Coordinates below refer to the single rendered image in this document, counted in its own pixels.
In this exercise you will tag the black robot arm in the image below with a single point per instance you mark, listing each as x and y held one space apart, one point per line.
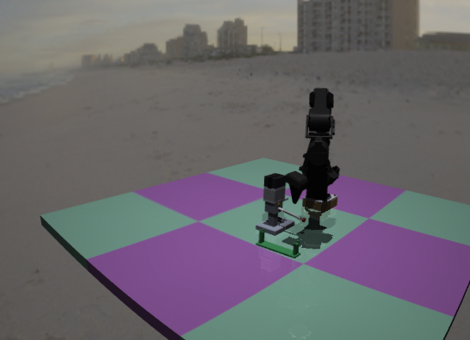
320 120

